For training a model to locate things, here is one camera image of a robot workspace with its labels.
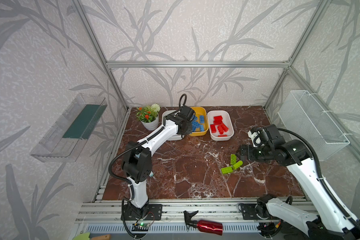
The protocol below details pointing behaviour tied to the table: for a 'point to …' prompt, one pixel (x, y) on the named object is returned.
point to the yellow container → (201, 114)
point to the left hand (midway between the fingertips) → (189, 126)
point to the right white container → (226, 120)
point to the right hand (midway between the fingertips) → (243, 149)
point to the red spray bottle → (205, 226)
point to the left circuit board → (140, 227)
